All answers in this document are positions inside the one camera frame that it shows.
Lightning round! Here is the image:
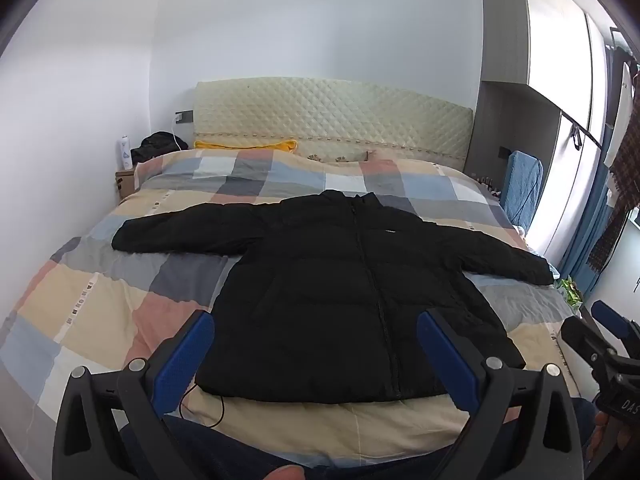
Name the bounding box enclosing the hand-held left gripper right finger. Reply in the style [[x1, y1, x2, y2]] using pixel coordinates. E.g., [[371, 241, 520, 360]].
[[416, 308, 586, 480]]

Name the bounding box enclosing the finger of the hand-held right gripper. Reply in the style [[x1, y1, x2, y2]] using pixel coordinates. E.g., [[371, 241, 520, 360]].
[[560, 316, 611, 363], [591, 300, 640, 348]]

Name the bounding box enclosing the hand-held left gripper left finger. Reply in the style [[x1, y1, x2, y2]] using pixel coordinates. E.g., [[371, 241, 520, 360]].
[[52, 310, 216, 480]]

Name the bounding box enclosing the black puffer jacket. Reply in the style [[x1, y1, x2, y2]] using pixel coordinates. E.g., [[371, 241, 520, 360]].
[[111, 189, 556, 406]]

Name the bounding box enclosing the person's right hand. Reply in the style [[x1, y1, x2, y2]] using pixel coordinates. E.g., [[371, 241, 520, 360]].
[[594, 412, 621, 461]]

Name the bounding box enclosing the green plastic bag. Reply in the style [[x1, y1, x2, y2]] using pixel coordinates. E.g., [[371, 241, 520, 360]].
[[560, 277, 584, 309]]

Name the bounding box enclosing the blue curtain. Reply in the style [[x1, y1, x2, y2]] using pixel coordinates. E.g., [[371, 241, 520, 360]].
[[557, 120, 621, 292]]

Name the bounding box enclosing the checkered bed quilt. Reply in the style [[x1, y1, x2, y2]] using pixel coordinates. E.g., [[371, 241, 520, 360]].
[[0, 149, 596, 466]]

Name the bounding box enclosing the brown plaid hanging garment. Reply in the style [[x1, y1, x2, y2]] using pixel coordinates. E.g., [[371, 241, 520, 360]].
[[587, 72, 640, 273]]

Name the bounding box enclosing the blue cushion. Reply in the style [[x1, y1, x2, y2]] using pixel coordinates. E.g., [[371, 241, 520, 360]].
[[502, 150, 544, 234]]

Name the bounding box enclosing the white hanging garment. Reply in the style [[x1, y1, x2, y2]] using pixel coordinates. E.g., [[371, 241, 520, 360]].
[[602, 47, 637, 168]]

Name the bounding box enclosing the black bag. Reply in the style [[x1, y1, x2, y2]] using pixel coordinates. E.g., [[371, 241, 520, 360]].
[[130, 131, 190, 165]]

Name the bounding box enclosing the yellow cloth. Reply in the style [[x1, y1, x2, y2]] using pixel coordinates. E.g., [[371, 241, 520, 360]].
[[194, 139, 300, 154]]

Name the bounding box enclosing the floral pillow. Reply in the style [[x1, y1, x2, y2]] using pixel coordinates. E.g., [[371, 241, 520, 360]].
[[300, 149, 396, 164]]

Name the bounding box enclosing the grey white wardrobe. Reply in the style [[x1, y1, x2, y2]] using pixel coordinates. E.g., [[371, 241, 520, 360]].
[[462, 0, 621, 271]]

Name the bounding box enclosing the cream quilted headboard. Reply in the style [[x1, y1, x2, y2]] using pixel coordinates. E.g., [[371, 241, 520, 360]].
[[192, 76, 475, 173]]

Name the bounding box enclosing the black cable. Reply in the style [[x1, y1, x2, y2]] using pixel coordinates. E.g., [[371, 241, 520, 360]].
[[179, 385, 224, 429]]

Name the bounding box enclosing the white charging cable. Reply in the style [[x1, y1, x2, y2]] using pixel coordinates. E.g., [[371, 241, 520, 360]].
[[170, 116, 189, 150]]

